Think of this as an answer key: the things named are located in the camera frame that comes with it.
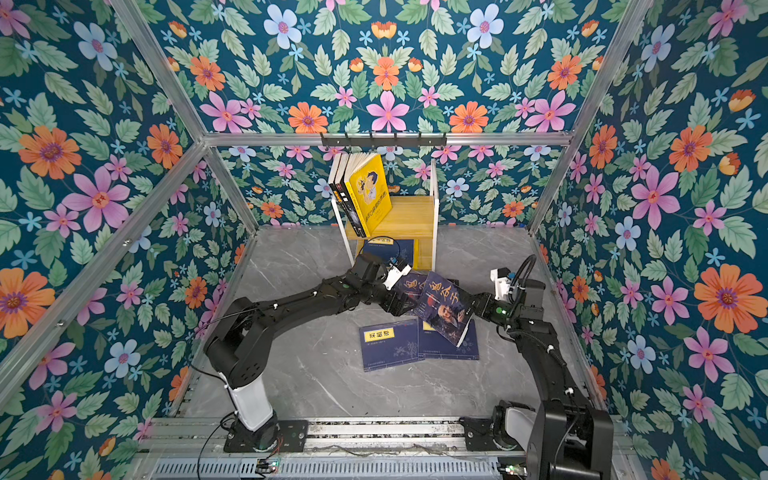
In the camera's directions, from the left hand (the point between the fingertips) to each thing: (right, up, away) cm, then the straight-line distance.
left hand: (414, 292), depth 84 cm
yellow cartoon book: (-13, +29, -1) cm, 32 cm away
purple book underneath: (-2, -1, +14) cm, 14 cm away
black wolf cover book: (-18, +26, -6) cm, 32 cm away
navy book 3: (-8, +13, +20) cm, 25 cm away
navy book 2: (+6, -17, +4) cm, 18 cm away
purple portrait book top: (+9, -5, +2) cm, 10 cm away
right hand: (+15, -1, -2) cm, 15 cm away
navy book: (-7, -17, +4) cm, 19 cm away
